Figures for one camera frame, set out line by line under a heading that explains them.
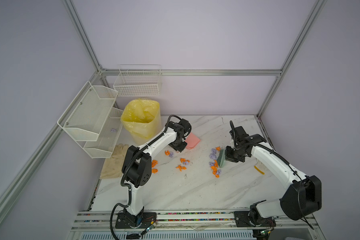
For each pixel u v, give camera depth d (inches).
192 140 40.7
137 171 19.6
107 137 36.5
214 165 36.0
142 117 41.0
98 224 28.8
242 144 23.1
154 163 36.6
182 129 26.5
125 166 20.6
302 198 16.3
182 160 37.5
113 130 36.6
